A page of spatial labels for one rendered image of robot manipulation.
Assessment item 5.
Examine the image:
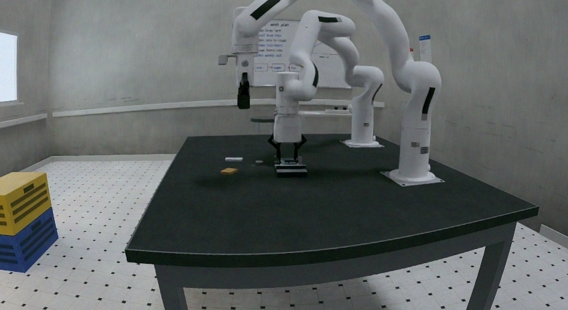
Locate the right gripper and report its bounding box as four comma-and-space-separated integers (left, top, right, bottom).
267, 114, 307, 161

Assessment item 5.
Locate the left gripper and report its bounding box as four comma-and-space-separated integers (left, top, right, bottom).
233, 54, 257, 109

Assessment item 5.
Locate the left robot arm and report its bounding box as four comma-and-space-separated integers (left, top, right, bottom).
218, 0, 441, 183

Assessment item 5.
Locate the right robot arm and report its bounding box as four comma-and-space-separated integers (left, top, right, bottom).
273, 10, 384, 147

